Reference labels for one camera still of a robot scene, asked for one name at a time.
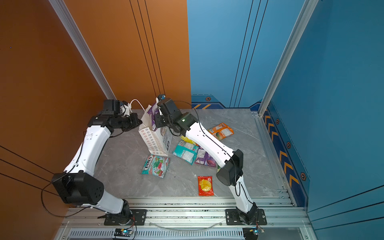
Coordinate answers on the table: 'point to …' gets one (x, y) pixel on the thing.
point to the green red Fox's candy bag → (156, 165)
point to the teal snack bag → (186, 150)
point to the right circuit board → (251, 233)
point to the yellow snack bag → (185, 138)
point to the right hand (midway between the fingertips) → (156, 116)
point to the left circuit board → (123, 232)
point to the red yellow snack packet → (205, 186)
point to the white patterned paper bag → (159, 142)
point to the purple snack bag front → (153, 111)
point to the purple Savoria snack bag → (203, 157)
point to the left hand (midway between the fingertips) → (142, 119)
